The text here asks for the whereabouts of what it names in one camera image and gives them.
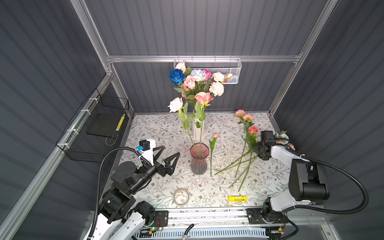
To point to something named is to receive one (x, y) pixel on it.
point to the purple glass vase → (199, 152)
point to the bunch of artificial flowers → (249, 147)
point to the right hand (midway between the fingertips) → (260, 150)
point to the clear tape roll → (181, 196)
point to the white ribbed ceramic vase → (196, 131)
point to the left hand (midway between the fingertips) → (172, 150)
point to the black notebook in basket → (104, 125)
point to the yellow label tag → (235, 198)
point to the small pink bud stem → (212, 143)
